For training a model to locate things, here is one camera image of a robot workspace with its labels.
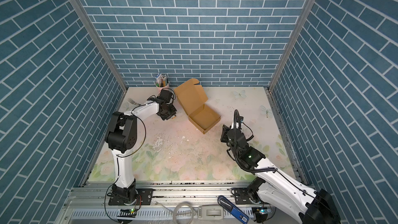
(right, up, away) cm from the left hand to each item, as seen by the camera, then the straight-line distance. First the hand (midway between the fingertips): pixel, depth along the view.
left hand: (175, 113), depth 102 cm
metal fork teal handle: (-33, +7, +10) cm, 35 cm away
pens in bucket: (-10, +22, +3) cm, 24 cm away
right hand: (+30, -5, -22) cm, 37 cm away
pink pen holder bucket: (-13, +16, +7) cm, 22 cm away
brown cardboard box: (+11, +10, 0) cm, 15 cm away
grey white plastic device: (+23, -42, -33) cm, 58 cm away
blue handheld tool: (+36, -44, -31) cm, 65 cm away
